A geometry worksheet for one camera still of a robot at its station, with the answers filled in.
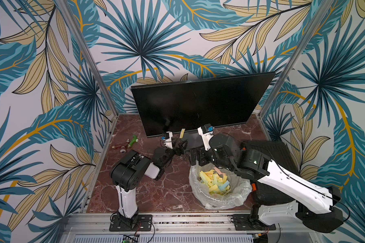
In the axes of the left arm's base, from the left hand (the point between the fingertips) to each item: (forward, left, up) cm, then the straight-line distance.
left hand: (184, 139), depth 88 cm
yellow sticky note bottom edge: (+3, +1, +2) cm, 4 cm away
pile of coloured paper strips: (-21, -18, -8) cm, 29 cm away
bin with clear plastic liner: (-31, -22, +12) cm, 41 cm away
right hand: (-17, -3, +18) cm, 25 cm away
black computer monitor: (+27, 0, +1) cm, 27 cm away
